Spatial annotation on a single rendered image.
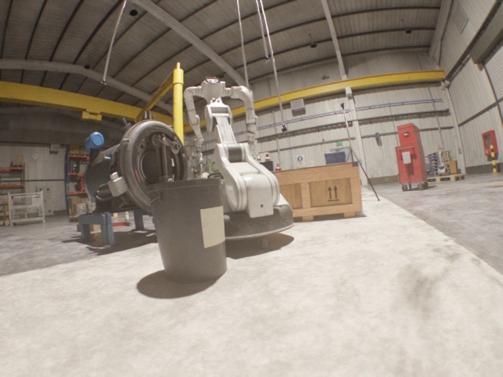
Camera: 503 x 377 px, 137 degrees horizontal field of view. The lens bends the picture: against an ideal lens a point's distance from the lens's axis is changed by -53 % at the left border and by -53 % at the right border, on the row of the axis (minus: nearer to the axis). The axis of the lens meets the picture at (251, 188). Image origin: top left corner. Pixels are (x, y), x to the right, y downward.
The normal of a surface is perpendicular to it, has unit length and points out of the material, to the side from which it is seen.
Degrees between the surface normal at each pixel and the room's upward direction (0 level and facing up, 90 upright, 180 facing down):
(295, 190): 90
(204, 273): 93
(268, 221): 89
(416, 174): 90
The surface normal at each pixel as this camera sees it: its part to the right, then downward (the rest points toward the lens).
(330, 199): -0.36, 0.02
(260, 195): 0.38, -0.06
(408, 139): -0.83, 0.07
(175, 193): 0.14, 0.02
